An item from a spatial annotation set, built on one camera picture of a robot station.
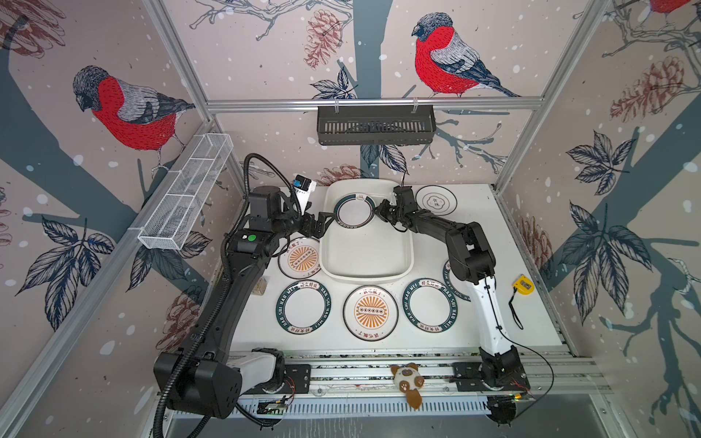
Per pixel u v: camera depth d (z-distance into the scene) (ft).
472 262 2.08
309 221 2.10
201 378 1.19
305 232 2.16
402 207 2.90
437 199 3.87
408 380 2.32
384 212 3.20
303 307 2.83
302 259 3.21
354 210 3.59
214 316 1.36
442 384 2.39
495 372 2.11
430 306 2.87
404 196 2.89
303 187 2.05
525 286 2.95
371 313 2.81
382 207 3.21
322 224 2.16
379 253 3.29
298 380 2.40
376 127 3.44
